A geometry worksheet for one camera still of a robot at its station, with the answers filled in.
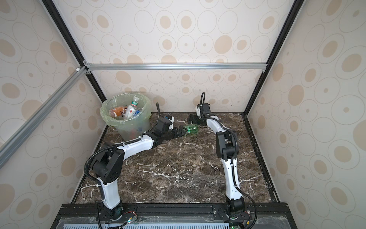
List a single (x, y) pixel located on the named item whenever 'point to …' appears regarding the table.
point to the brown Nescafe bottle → (118, 111)
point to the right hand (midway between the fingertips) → (193, 119)
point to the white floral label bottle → (130, 109)
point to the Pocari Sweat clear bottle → (137, 112)
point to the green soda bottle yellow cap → (192, 130)
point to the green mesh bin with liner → (127, 129)
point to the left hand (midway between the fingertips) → (186, 128)
